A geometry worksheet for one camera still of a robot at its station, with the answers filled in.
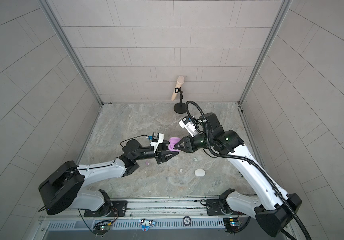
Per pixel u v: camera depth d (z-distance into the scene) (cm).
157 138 58
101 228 65
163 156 61
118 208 70
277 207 36
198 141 57
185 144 57
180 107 113
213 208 71
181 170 83
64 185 46
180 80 94
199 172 81
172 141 65
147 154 63
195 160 87
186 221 68
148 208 72
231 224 68
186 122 59
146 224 66
